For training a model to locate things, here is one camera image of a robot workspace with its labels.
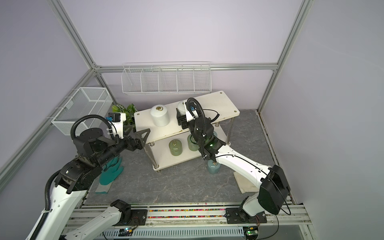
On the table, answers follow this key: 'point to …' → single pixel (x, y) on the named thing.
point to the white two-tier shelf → (167, 143)
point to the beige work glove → (244, 185)
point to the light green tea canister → (192, 144)
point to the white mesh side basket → (86, 101)
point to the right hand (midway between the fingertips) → (185, 106)
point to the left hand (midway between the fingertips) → (141, 129)
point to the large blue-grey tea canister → (213, 167)
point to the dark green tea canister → (175, 147)
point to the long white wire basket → (167, 77)
